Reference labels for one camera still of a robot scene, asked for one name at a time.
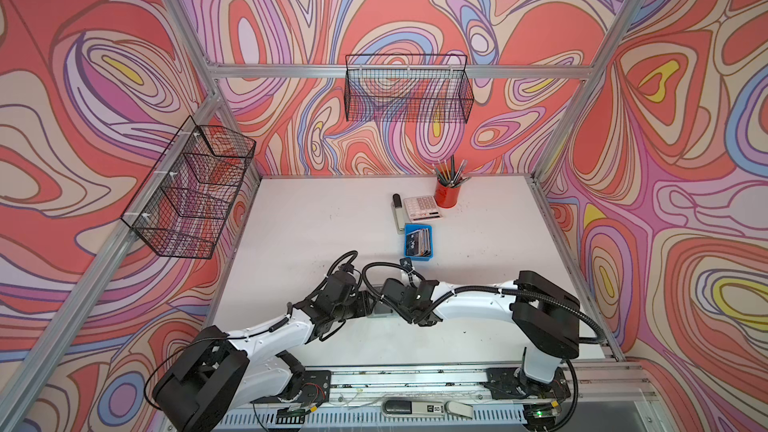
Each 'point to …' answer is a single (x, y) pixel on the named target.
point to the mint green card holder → (380, 310)
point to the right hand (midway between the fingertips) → (416, 300)
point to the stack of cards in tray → (418, 243)
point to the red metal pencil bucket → (446, 196)
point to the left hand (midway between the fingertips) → (378, 300)
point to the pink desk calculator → (422, 209)
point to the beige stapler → (398, 205)
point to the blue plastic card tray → (414, 227)
